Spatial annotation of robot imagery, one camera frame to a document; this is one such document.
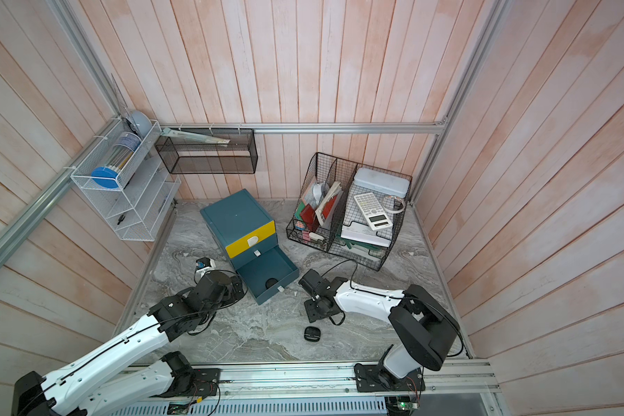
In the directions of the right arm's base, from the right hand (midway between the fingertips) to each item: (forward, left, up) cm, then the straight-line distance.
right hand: (316, 310), depth 88 cm
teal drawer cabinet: (+18, +24, +23) cm, 38 cm away
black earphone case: (-9, +1, +3) cm, 9 cm away
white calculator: (+27, -19, +22) cm, 40 cm away
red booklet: (+36, +3, +7) cm, 37 cm away
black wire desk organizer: (+28, -13, +20) cm, 37 cm away
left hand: (+1, +27, +13) cm, 30 cm away
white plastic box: (+41, -24, +22) cm, 53 cm away
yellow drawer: (+15, +21, +21) cm, 34 cm away
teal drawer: (+11, +17, +5) cm, 21 cm away
